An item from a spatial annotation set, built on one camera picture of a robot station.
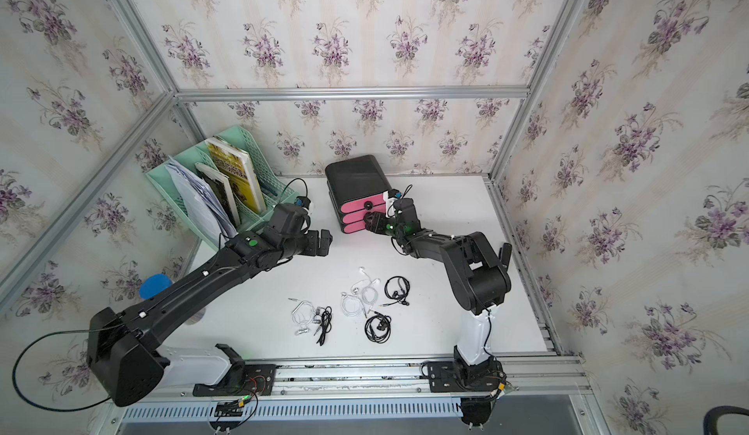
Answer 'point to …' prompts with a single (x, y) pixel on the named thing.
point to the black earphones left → (326, 324)
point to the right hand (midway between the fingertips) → (371, 218)
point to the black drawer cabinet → (355, 188)
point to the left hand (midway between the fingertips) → (322, 238)
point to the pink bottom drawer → (354, 222)
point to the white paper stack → (205, 206)
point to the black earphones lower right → (377, 328)
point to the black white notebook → (221, 185)
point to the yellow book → (238, 167)
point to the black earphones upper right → (397, 288)
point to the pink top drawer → (364, 203)
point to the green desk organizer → (276, 188)
